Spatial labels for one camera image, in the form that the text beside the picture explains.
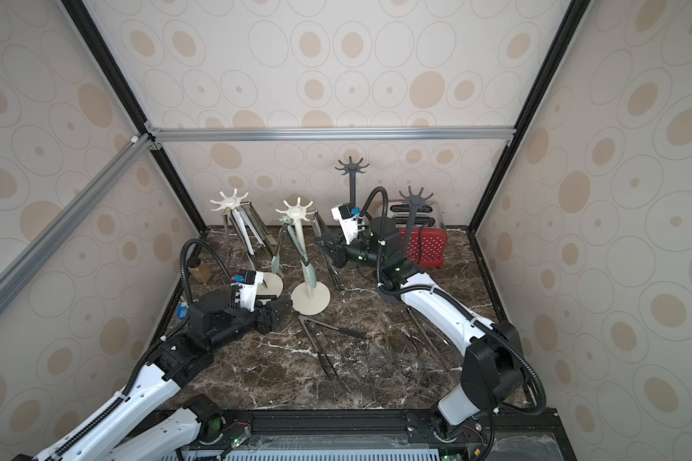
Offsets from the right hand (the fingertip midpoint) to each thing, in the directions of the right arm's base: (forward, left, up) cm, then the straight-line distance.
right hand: (329, 238), depth 73 cm
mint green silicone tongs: (-2, +8, -2) cm, 8 cm away
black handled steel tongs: (-19, +3, -32) cm, 37 cm away
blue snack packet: (-6, +51, -30) cm, 59 cm away
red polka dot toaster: (+17, -31, -19) cm, 40 cm away
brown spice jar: (+6, +47, -23) cm, 53 cm away
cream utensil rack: (0, +10, -31) cm, 33 cm away
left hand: (-14, +8, -8) cm, 18 cm away
